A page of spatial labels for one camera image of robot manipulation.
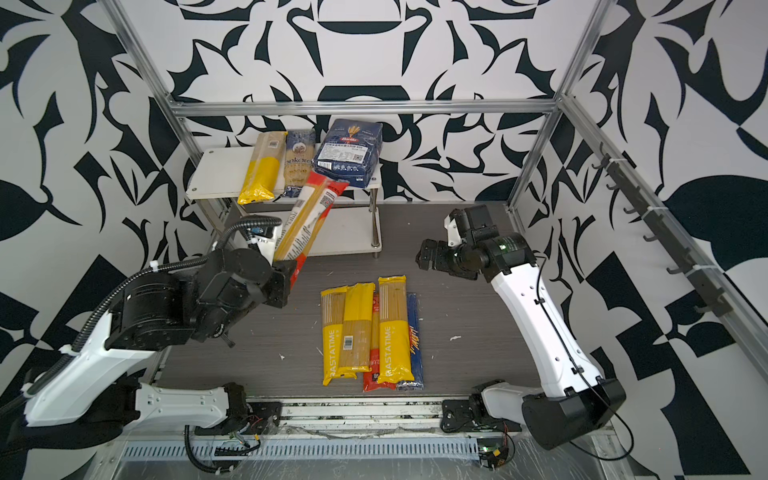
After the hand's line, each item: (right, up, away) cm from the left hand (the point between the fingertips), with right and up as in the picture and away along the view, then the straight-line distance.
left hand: (285, 255), depth 57 cm
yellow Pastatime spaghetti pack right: (+21, -29, +21) cm, 41 cm away
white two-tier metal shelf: (-25, +19, +22) cm, 38 cm away
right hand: (+30, -1, +16) cm, 34 cm away
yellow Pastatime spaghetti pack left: (+6, -22, +30) cm, 38 cm away
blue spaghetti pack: (+27, -22, +31) cm, 47 cm away
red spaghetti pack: (+15, -33, +21) cm, 42 cm away
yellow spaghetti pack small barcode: (+11, -28, +24) cm, 38 cm away
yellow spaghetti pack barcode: (-12, +21, +24) cm, 34 cm away
